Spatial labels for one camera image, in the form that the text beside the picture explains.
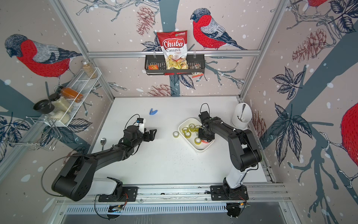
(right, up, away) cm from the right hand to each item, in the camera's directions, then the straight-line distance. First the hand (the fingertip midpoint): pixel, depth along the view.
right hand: (202, 136), depth 94 cm
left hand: (-33, +7, -4) cm, 34 cm away
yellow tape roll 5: (-3, -3, -1) cm, 5 cm away
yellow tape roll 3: (-12, +4, +4) cm, 14 cm away
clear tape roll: (-19, +1, +4) cm, 19 cm away
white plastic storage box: (-9, +3, +4) cm, 10 cm away
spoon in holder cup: (+29, +20, +1) cm, 35 cm away
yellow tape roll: (-7, +5, +5) cm, 10 cm away
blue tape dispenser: (-39, +16, +15) cm, 45 cm away
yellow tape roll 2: (-4, +5, +1) cm, 6 cm away
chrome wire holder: (-82, +5, -23) cm, 85 cm away
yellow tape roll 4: (-10, +1, +3) cm, 10 cm away
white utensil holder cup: (+29, +14, +3) cm, 32 cm away
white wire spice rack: (-70, +19, -28) cm, 78 cm away
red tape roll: (+1, -3, -1) cm, 4 cm away
